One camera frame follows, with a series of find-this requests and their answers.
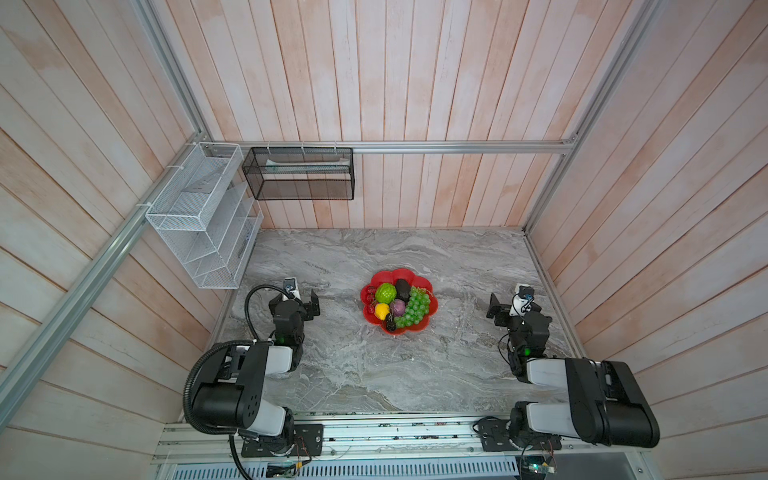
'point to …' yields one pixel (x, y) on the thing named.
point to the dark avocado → (403, 289)
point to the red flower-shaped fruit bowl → (390, 277)
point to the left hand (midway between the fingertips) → (298, 296)
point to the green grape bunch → (417, 308)
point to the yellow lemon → (381, 310)
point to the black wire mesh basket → (300, 173)
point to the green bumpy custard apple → (386, 293)
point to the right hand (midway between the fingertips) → (509, 294)
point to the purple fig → (398, 307)
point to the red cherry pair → (370, 295)
